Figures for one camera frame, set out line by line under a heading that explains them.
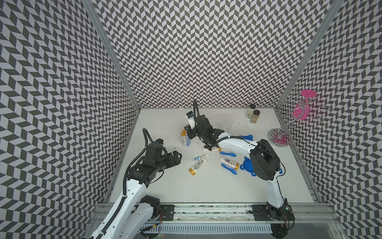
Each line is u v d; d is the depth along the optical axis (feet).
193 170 2.81
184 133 2.97
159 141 2.27
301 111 2.59
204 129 2.27
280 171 2.84
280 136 3.24
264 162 1.70
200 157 2.99
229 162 2.90
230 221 2.36
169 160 2.19
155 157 1.83
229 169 2.90
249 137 3.34
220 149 3.07
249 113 3.55
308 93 2.72
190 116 2.52
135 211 1.89
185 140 3.06
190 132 2.57
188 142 3.18
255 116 3.40
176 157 2.24
